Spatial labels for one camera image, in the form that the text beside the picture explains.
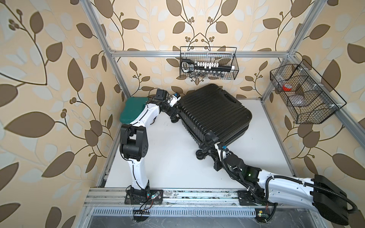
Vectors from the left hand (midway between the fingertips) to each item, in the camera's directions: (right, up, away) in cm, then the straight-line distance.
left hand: (171, 106), depth 95 cm
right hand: (+24, -28, -14) cm, 40 cm away
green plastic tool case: (-31, -1, +14) cm, 34 cm away
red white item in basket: (+69, +10, -14) cm, 71 cm away
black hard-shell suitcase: (+26, -6, -11) cm, 29 cm away
